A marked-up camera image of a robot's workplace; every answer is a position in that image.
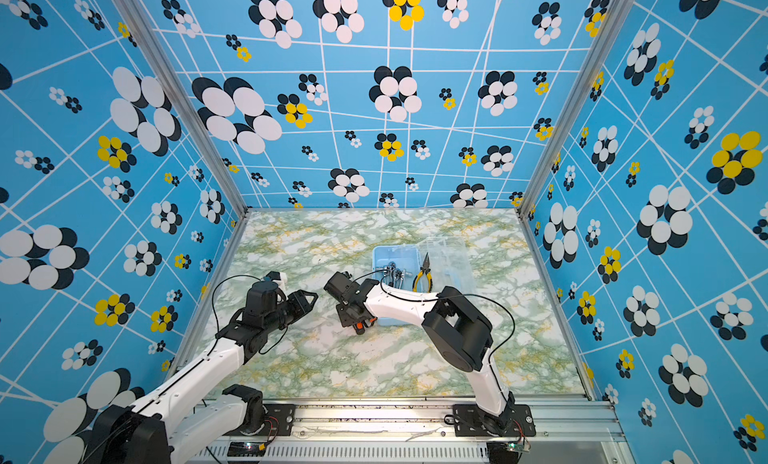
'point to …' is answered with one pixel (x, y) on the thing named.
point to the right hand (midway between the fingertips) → (351, 313)
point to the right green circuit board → (504, 452)
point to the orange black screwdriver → (360, 329)
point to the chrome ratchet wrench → (395, 274)
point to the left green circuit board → (246, 449)
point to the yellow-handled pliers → (426, 268)
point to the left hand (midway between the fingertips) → (316, 296)
